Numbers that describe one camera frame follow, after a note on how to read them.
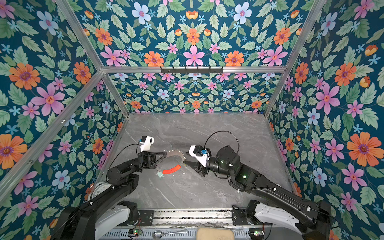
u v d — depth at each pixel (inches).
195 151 19.4
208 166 21.3
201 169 20.9
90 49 32.4
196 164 21.5
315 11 27.1
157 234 26.5
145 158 23.4
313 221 15.4
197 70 36.4
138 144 25.9
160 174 25.3
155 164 23.9
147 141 25.1
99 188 31.3
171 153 24.1
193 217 29.5
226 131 16.5
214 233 26.1
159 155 24.6
